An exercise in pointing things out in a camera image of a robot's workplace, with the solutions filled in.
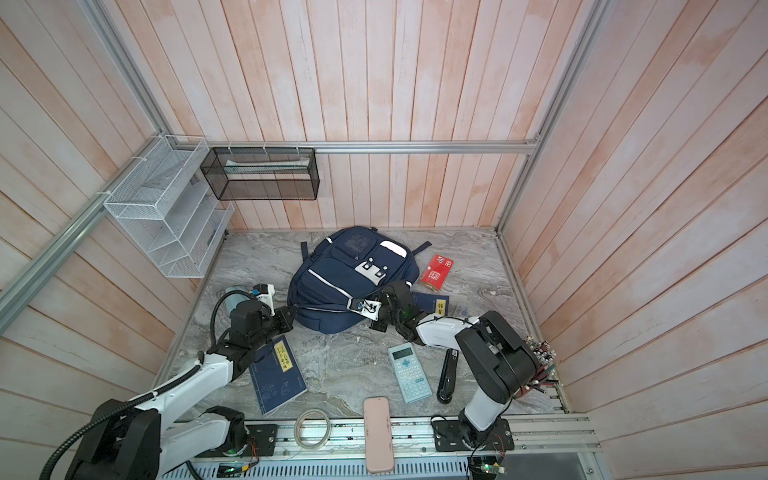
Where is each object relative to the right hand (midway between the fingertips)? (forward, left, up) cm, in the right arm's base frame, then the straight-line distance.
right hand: (364, 303), depth 91 cm
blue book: (+4, -23, -7) cm, 25 cm away
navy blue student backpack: (+17, +6, -2) cm, 18 cm away
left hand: (-5, +19, +3) cm, 20 cm away
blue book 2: (-21, +24, -5) cm, 32 cm away
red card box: (+18, -25, -7) cm, 32 cm away
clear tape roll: (-37, +9, -6) cm, 39 cm away
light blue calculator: (-19, -14, -6) cm, 25 cm away
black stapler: (-19, -25, -7) cm, 32 cm away
